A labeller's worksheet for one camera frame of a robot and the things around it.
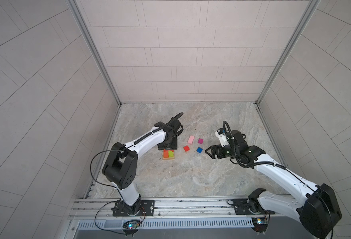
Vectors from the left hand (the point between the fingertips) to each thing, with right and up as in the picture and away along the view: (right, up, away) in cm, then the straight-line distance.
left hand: (174, 145), depth 87 cm
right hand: (+20, -1, -8) cm, 22 cm away
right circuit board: (+41, -31, -18) cm, 55 cm away
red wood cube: (+7, -3, +4) cm, 9 cm away
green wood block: (-2, -5, -1) cm, 5 cm away
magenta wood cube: (+17, +1, +9) cm, 19 cm away
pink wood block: (+10, +2, +9) cm, 14 cm away
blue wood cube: (+15, -3, +4) cm, 16 cm away
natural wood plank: (-3, -8, -1) cm, 8 cm away
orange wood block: (-5, -4, -1) cm, 7 cm away
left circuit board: (-18, -30, -23) cm, 41 cm away
